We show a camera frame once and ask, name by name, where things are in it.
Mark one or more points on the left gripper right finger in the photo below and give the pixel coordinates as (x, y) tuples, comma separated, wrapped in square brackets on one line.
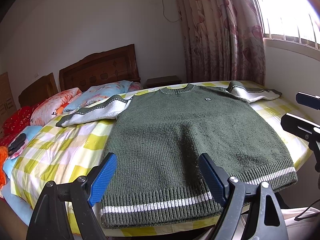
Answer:
[(264, 220)]

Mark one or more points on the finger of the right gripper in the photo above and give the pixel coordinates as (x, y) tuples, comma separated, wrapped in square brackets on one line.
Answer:
[(312, 101), (304, 129)]

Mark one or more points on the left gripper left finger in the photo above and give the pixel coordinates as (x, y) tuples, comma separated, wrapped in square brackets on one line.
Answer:
[(49, 219)]

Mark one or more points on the green knit sweater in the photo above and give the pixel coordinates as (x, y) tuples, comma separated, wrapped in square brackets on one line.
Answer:
[(158, 138)]

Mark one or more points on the yellow checkered bed sheet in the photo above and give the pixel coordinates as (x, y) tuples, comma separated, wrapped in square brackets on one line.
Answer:
[(64, 154)]

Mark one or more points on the orange cloth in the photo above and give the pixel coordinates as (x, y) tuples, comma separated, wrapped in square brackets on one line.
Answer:
[(3, 159)]

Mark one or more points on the black object on bed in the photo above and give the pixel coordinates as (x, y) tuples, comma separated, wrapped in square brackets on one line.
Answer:
[(17, 144)]

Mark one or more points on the window with bars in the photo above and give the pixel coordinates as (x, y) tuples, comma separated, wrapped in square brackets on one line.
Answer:
[(290, 20)]

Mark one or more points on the red dotted blanket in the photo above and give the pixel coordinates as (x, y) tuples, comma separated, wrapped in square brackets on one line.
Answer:
[(19, 122)]

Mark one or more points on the pink floral pillow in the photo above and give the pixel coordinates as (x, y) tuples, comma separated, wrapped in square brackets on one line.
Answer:
[(53, 106)]

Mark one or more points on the floral pink curtain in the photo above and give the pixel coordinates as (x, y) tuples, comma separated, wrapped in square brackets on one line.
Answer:
[(223, 40)]

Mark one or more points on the wooden wardrobe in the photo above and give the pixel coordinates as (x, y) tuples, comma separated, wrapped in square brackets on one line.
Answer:
[(7, 104)]

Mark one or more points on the small wooden headboard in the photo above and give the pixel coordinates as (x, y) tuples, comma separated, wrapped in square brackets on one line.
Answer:
[(40, 90)]

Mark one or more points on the blue floral quilt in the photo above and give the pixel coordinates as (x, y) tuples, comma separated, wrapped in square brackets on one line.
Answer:
[(98, 93)]

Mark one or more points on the dark wooden nightstand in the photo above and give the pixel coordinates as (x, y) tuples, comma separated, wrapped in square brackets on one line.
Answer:
[(162, 81)]

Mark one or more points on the large wooden headboard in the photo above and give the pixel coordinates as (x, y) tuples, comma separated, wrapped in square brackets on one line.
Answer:
[(100, 68)]

